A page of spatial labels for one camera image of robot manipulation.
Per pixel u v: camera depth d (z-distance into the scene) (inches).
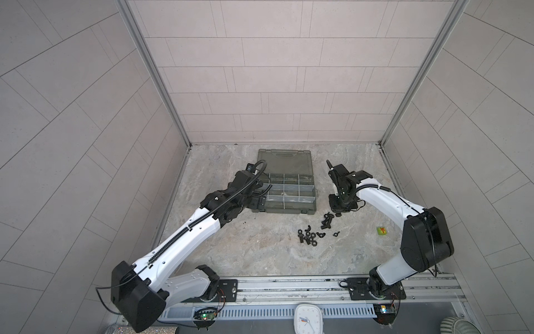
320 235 33.0
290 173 41.3
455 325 25.4
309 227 34.0
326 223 34.1
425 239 18.0
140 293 14.0
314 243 32.4
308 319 24.9
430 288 28.5
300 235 32.8
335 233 33.3
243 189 18.7
